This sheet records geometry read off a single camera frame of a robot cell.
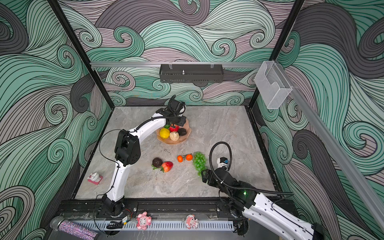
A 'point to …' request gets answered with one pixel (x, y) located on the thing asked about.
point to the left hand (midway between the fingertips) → (182, 118)
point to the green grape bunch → (199, 161)
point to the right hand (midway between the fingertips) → (206, 175)
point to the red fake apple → (176, 128)
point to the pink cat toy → (143, 221)
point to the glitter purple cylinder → (59, 223)
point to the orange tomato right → (189, 157)
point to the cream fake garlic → (174, 136)
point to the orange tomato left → (180, 158)
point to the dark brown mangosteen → (157, 163)
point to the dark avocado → (182, 131)
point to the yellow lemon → (164, 133)
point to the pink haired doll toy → (191, 222)
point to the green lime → (167, 126)
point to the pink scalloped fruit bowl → (181, 139)
